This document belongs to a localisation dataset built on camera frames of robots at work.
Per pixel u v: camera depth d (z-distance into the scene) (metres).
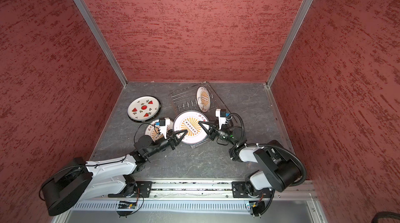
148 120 0.97
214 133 0.68
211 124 0.70
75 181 0.42
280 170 0.44
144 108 1.03
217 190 0.76
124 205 0.73
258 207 0.71
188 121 0.73
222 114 0.68
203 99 1.00
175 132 0.71
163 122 0.67
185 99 1.10
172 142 0.67
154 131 0.69
